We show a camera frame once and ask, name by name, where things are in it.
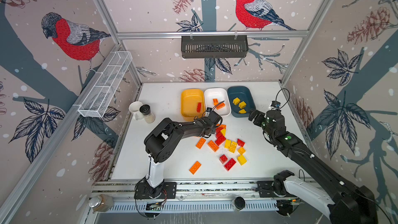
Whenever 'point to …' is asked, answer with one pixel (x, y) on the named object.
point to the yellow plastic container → (189, 98)
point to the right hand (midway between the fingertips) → (255, 113)
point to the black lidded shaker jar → (145, 110)
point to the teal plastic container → (241, 101)
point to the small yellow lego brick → (241, 150)
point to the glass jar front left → (101, 203)
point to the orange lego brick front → (195, 167)
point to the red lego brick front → (229, 164)
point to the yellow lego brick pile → (224, 131)
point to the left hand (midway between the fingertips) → (209, 126)
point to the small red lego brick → (223, 158)
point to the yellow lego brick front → (241, 159)
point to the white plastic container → (222, 95)
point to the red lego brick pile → (219, 137)
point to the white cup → (134, 108)
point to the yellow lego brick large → (232, 145)
